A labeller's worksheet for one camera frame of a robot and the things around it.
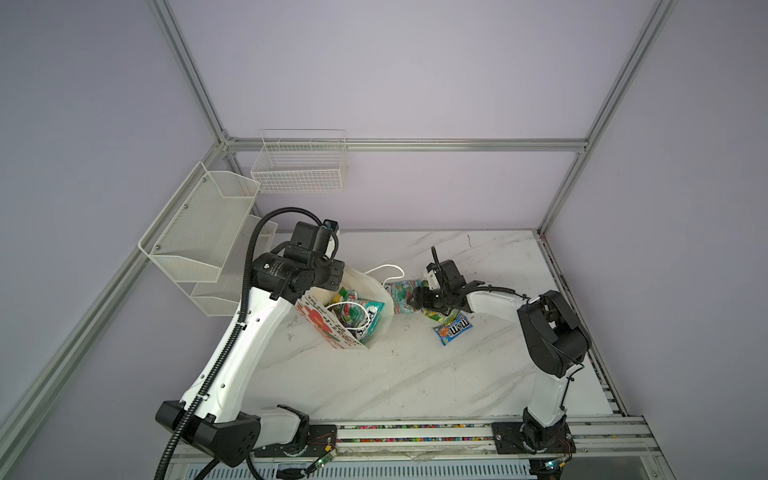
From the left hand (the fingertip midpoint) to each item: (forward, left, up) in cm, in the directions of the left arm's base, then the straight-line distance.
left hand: (327, 272), depth 71 cm
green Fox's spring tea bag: (+2, -32, -26) cm, 41 cm away
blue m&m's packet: (-1, -35, -28) cm, 44 cm away
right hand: (+8, -23, -25) cm, 35 cm away
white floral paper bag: (-9, 0, -12) cm, 15 cm away
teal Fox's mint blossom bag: (+12, -19, -26) cm, 34 cm away
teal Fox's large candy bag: (-4, -6, -15) cm, 17 cm away
